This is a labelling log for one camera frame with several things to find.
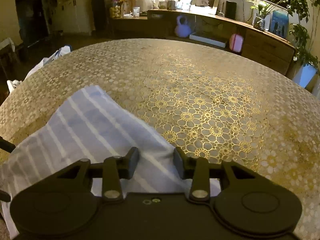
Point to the purple kettlebell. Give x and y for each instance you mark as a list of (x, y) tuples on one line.
[(182, 28)]

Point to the white blue sports jacket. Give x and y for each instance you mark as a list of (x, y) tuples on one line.
[(12, 85)]

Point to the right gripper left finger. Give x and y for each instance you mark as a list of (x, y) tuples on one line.
[(115, 169)]

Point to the framed photo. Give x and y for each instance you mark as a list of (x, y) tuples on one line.
[(208, 4)]

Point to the white flat box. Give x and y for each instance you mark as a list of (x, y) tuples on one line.
[(208, 39)]

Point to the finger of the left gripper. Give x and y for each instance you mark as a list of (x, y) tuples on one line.
[(6, 145), (5, 197)]

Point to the long wooden sideboard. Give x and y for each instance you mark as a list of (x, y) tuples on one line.
[(260, 46)]

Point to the potted plant white pot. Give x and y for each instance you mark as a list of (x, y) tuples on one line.
[(304, 33)]

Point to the pink container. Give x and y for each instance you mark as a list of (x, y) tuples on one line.
[(236, 42)]

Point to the lace tablecloth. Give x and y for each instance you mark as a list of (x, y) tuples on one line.
[(209, 102)]

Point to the black speaker box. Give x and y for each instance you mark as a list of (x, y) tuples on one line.
[(230, 10)]

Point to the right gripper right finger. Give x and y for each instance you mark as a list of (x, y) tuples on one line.
[(196, 169)]

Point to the lavender white striped shirt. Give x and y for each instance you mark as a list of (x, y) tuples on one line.
[(90, 124)]

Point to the small glass plant vase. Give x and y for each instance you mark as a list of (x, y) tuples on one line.
[(263, 10)]

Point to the blue picture card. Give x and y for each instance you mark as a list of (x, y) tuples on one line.
[(279, 23)]

